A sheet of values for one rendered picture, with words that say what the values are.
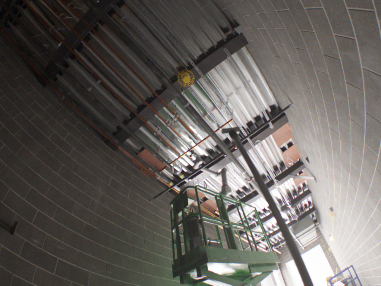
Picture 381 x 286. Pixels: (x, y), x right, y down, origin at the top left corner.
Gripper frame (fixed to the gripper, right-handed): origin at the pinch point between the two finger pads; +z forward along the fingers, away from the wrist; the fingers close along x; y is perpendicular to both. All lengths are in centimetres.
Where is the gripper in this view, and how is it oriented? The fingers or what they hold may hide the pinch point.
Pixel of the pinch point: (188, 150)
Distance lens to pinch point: 332.5
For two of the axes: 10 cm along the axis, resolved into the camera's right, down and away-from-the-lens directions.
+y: 7.8, -5.7, -2.6
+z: -5.6, -4.6, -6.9
